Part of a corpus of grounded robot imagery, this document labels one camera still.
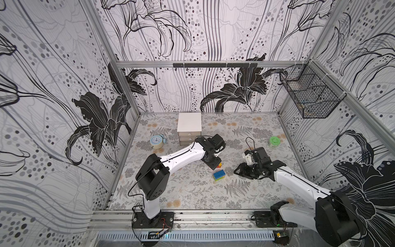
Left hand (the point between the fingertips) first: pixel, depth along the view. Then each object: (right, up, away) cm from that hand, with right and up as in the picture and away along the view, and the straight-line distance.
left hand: (212, 165), depth 84 cm
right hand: (+14, -4, 0) cm, 15 cm away
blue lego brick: (+4, -5, -1) cm, 6 cm away
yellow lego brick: (+5, -1, +3) cm, 6 cm away
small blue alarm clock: (-35, +12, +14) cm, 39 cm away
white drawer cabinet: (-14, +21, +9) cm, 27 cm away
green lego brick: (+4, -8, +1) cm, 9 cm away
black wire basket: (+61, +41, +4) cm, 73 cm away
